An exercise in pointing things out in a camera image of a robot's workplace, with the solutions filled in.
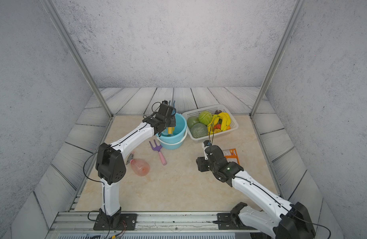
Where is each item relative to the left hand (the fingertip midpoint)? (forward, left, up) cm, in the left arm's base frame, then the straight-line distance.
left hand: (174, 119), depth 92 cm
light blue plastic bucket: (-11, 0, -8) cm, 13 cm away
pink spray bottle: (-22, +22, -19) cm, 36 cm away
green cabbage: (+7, -20, -6) cm, 22 cm away
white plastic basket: (+5, -40, -11) cm, 42 cm away
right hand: (-25, -15, -6) cm, 29 cm away
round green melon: (-3, -15, -8) cm, 17 cm away
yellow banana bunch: (+5, -34, -8) cm, 35 cm away
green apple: (+8, -12, -10) cm, 17 cm away
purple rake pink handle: (-8, +13, -20) cm, 25 cm away
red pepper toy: (+4, -29, -12) cm, 31 cm away
